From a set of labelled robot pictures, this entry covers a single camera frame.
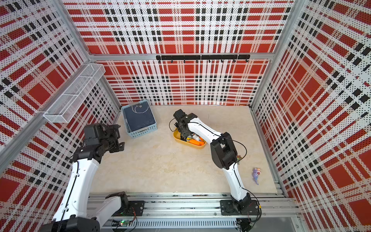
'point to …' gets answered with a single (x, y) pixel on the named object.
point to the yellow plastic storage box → (177, 135)
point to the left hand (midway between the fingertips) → (126, 130)
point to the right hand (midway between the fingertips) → (193, 129)
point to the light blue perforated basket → (134, 134)
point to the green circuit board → (117, 223)
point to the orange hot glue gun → (200, 142)
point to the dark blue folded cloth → (139, 116)
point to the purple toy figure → (256, 172)
